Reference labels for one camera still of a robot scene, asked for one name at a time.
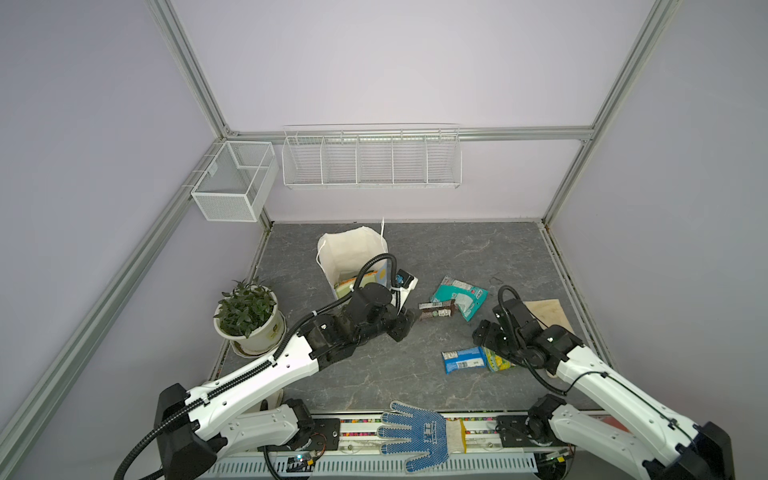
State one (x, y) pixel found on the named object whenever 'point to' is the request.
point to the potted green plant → (249, 319)
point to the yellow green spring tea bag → (495, 362)
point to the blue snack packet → (464, 359)
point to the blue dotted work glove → (430, 432)
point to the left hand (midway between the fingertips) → (412, 310)
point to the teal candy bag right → (468, 298)
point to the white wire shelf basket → (378, 158)
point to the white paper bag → (346, 253)
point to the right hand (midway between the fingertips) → (485, 340)
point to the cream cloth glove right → (550, 312)
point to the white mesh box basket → (238, 182)
